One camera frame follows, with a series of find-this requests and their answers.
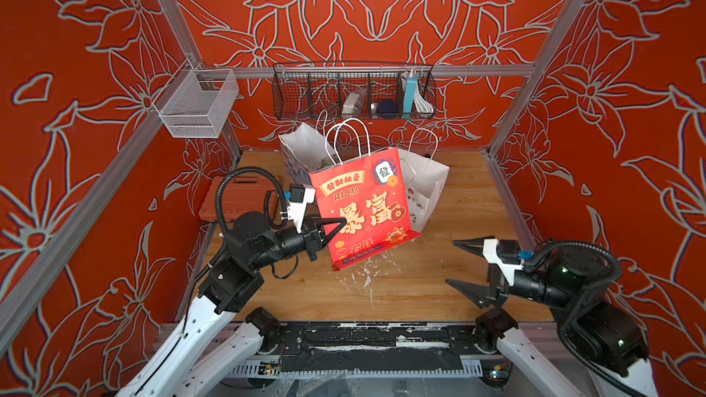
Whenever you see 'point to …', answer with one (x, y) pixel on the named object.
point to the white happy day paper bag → (425, 182)
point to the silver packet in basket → (354, 102)
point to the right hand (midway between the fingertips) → (449, 260)
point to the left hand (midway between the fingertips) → (345, 222)
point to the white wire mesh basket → (195, 102)
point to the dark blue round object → (388, 109)
